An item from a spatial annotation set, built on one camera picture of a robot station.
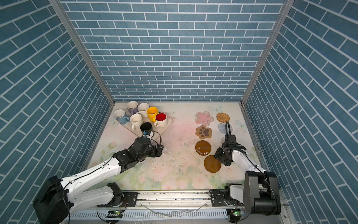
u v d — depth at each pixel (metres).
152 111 1.06
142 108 1.09
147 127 0.92
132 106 1.11
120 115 1.04
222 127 1.05
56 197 0.39
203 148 0.94
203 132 1.02
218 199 0.73
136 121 0.97
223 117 1.12
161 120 1.01
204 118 1.10
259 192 0.41
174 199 0.75
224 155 0.67
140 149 0.62
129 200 0.73
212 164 0.87
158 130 1.02
